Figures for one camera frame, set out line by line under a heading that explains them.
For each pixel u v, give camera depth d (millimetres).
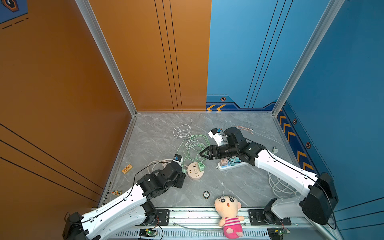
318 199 388
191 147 966
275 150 963
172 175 578
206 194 808
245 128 1096
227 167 886
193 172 864
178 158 692
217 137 696
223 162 849
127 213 577
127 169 892
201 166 835
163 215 742
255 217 724
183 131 1087
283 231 696
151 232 704
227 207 694
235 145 590
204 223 728
